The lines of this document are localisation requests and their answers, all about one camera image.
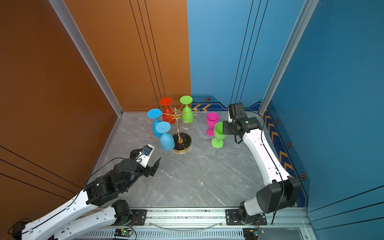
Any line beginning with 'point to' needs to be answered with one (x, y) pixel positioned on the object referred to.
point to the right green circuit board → (252, 233)
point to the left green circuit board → (123, 232)
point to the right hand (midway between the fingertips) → (227, 126)
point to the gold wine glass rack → (182, 141)
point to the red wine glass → (168, 115)
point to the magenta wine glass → (212, 118)
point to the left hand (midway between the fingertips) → (152, 152)
